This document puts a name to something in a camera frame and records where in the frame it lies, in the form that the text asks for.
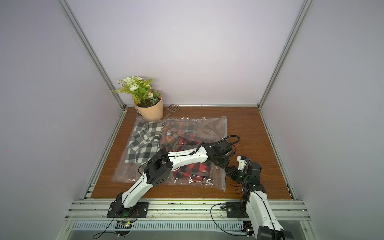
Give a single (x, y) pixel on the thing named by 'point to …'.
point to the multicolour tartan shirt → (179, 135)
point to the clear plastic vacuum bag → (209, 128)
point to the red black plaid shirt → (196, 171)
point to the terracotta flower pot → (153, 113)
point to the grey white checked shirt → (145, 141)
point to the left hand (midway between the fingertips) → (229, 165)
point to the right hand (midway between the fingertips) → (226, 164)
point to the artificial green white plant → (140, 87)
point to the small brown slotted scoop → (172, 109)
